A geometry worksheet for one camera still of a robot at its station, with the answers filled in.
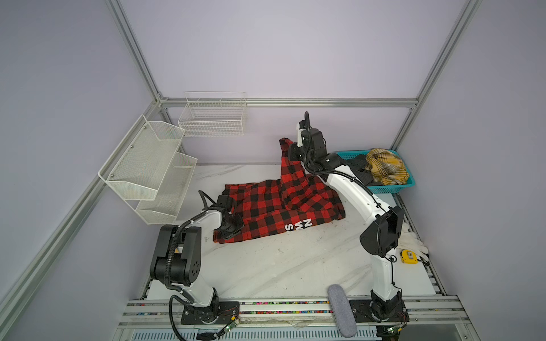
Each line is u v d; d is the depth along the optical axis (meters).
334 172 0.59
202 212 0.62
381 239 0.51
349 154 1.15
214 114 0.96
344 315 0.71
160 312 0.75
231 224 0.81
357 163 1.11
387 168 1.04
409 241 0.91
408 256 0.86
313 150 0.63
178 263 0.46
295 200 0.99
